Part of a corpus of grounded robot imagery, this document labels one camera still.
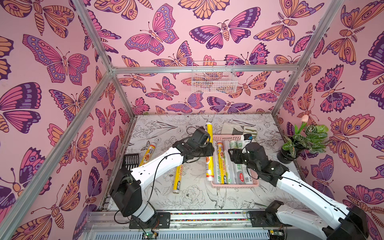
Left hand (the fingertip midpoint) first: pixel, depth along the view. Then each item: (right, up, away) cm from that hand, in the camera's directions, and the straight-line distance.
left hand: (214, 149), depth 79 cm
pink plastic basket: (+13, +1, +20) cm, 24 cm away
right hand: (+8, -1, -1) cm, 8 cm away
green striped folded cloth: (+20, +10, +31) cm, 38 cm away
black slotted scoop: (-51, -10, +15) cm, 55 cm away
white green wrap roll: (+20, -17, +3) cm, 26 cm away
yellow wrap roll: (+6, -15, +6) cm, 17 cm away
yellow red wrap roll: (-3, -5, -3) cm, 7 cm away
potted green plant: (+48, +6, -5) cm, 48 cm away
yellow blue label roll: (-20, -18, +5) cm, 27 cm away
